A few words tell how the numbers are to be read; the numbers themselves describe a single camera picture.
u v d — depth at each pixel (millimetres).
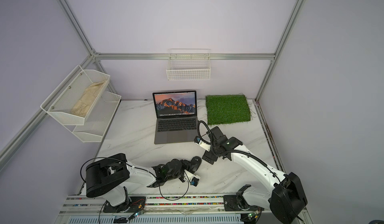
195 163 830
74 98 781
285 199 390
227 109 1116
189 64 1067
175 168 651
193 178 714
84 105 767
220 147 594
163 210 725
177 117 1079
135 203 739
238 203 654
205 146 714
